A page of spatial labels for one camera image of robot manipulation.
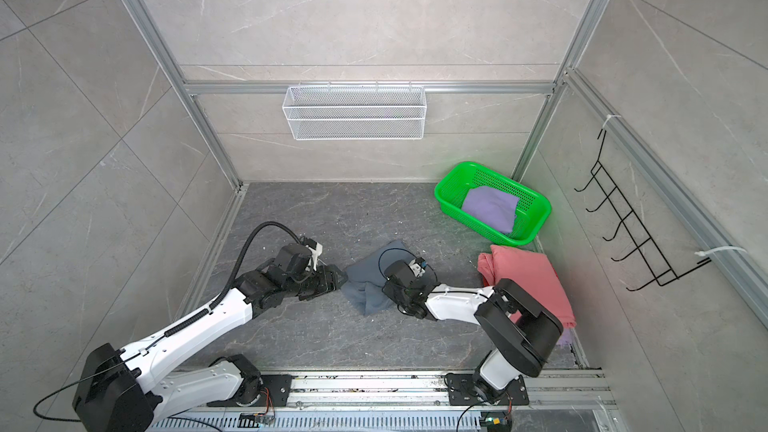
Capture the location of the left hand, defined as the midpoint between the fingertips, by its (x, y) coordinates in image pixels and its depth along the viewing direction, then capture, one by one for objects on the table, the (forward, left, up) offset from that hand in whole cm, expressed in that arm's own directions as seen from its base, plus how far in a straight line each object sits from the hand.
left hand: (342, 274), depth 79 cm
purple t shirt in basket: (+31, -53, -11) cm, 63 cm away
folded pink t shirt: (+1, -55, -7) cm, 56 cm away
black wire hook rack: (-7, -68, +19) cm, 71 cm away
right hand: (+3, -12, -13) cm, 17 cm away
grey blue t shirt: (+2, -5, -9) cm, 10 cm away
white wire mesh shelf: (+53, -3, +16) cm, 55 cm away
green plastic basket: (+42, -41, -9) cm, 59 cm away
